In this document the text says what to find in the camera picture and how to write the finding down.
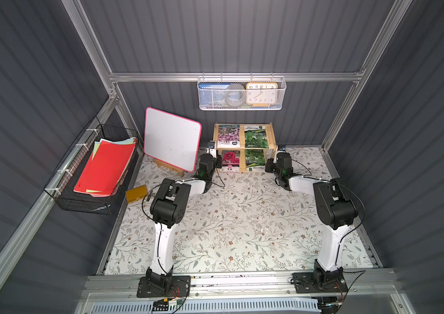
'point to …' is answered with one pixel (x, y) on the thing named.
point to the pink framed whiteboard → (172, 139)
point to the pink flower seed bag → (230, 161)
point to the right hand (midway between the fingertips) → (275, 158)
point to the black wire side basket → (61, 188)
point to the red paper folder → (106, 165)
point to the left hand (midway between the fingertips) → (215, 149)
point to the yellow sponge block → (136, 193)
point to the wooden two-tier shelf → (244, 147)
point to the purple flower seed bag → (228, 136)
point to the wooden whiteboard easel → (169, 168)
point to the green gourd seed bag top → (256, 137)
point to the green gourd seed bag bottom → (255, 159)
